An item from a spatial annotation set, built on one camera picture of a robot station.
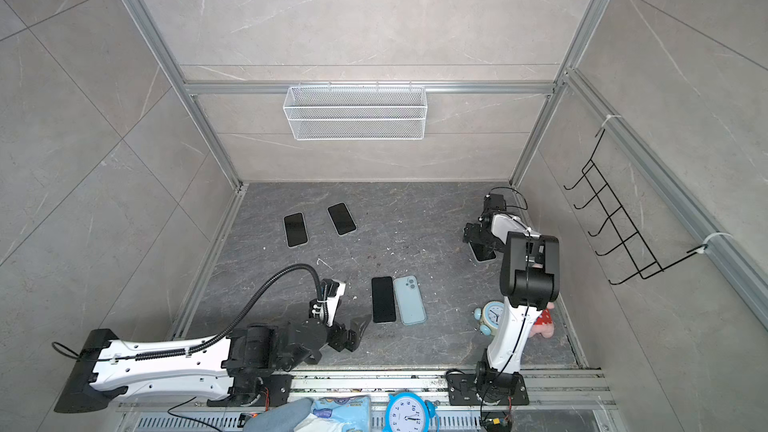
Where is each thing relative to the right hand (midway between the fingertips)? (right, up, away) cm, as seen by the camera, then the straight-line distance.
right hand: (482, 237), depth 102 cm
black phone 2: (-50, +6, +5) cm, 51 cm away
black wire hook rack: (+18, +3, -41) cm, 45 cm away
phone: (-35, -18, -14) cm, 41 cm away
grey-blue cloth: (-58, -38, -35) cm, 78 cm away
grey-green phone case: (-26, -18, -14) cm, 35 cm away
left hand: (-40, -13, -33) cm, 54 cm away
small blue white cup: (-5, -20, -21) cm, 29 cm away
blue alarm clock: (-28, -38, -34) cm, 58 cm away
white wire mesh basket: (-43, +43, -2) cm, 61 cm away
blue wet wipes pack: (-44, -36, -37) cm, 68 cm away
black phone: (-66, +3, +2) cm, 67 cm away
